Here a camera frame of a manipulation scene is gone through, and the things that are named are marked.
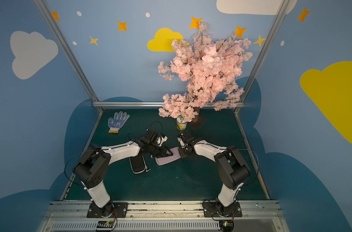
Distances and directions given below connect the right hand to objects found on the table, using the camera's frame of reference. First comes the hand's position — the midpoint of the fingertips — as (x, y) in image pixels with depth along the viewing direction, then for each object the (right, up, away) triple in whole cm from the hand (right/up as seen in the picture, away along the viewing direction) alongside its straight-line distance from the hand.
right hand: (185, 150), depth 95 cm
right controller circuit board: (+21, -35, -22) cm, 46 cm away
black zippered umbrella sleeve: (-30, -7, -7) cm, 31 cm away
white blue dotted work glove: (-52, +21, +19) cm, 60 cm away
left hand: (-9, -1, -7) cm, 11 cm away
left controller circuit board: (-43, -35, -22) cm, 60 cm away
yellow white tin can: (-2, +18, +9) cm, 20 cm away
